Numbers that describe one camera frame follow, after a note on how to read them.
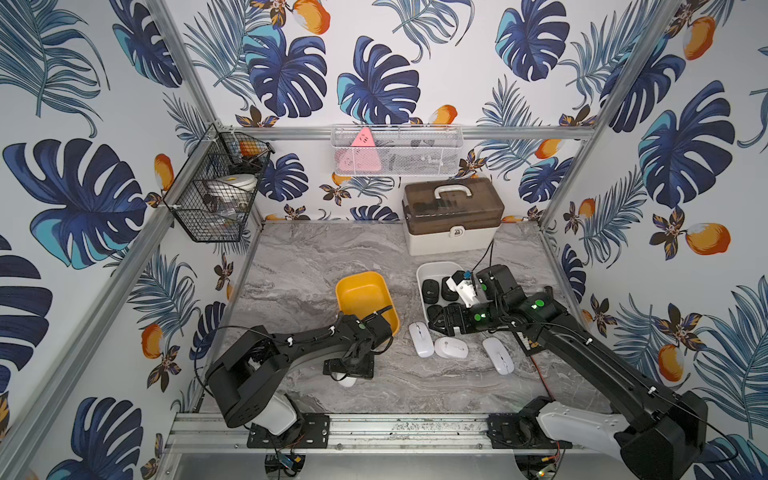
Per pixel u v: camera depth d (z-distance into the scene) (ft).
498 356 2.79
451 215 3.08
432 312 2.95
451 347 2.82
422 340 2.89
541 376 2.74
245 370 1.59
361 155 2.95
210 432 2.47
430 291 3.20
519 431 2.15
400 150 3.04
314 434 2.44
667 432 1.23
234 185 2.62
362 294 3.24
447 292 2.34
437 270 3.31
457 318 2.13
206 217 2.68
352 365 2.31
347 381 2.67
